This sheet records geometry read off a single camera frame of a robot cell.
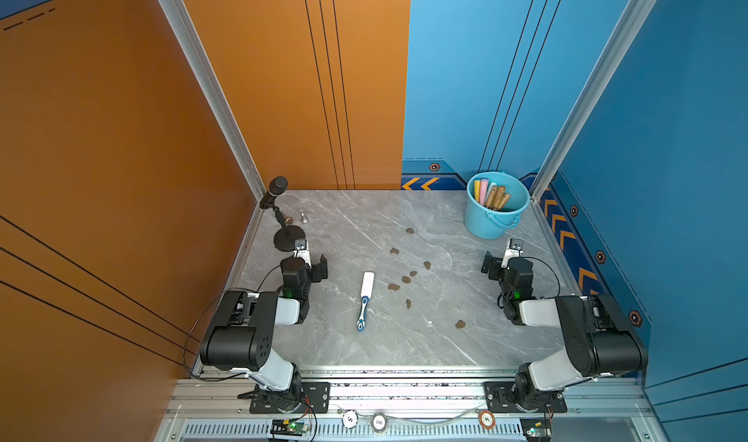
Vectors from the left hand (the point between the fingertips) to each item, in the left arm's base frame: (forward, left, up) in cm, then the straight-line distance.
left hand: (309, 252), depth 95 cm
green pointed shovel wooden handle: (+19, -63, +8) cm, 66 cm away
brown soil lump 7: (-21, -48, -6) cm, 52 cm away
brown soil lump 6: (-14, -33, -6) cm, 36 cm away
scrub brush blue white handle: (-12, -19, -3) cm, 23 cm away
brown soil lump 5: (-9, -28, -6) cm, 30 cm away
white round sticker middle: (-46, -24, 0) cm, 52 cm away
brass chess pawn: (+17, +12, -4) cm, 21 cm away
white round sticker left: (-45, -17, -6) cm, 48 cm away
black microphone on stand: (+10, +10, -5) cm, 15 cm away
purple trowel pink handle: (+21, -59, +11) cm, 64 cm away
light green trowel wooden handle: (+21, -68, +4) cm, 72 cm away
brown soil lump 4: (-6, -32, -6) cm, 33 cm away
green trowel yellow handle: (+20, -57, +9) cm, 61 cm away
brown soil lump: (+5, -28, -6) cm, 29 cm away
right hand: (0, -64, +1) cm, 64 cm away
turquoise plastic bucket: (+8, -60, +6) cm, 60 cm away
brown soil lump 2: (-1, -40, -6) cm, 40 cm away
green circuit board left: (-46, -4, -7) cm, 47 cm away
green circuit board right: (-46, -63, -8) cm, 79 cm away
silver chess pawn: (+19, +7, -5) cm, 21 cm away
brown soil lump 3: (-4, -35, -6) cm, 35 cm away
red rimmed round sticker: (-44, -51, -6) cm, 68 cm away
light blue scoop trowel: (+22, -62, +7) cm, 66 cm away
